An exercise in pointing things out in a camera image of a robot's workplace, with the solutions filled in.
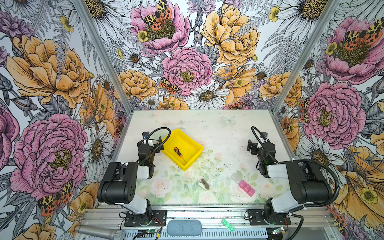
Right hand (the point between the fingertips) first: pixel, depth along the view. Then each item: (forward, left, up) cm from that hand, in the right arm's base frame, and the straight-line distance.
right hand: (257, 143), depth 95 cm
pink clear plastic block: (-25, +11, -6) cm, 27 cm away
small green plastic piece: (-41, +24, -5) cm, 48 cm away
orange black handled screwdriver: (-1, +50, -3) cm, 51 cm away
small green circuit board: (-44, 0, -7) cm, 44 cm away
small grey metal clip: (-23, +33, -5) cm, 40 cm away
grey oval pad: (-42, +44, -2) cm, 61 cm away
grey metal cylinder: (-43, +79, -2) cm, 90 cm away
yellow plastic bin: (0, +47, -4) cm, 47 cm away
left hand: (+2, +64, +3) cm, 64 cm away
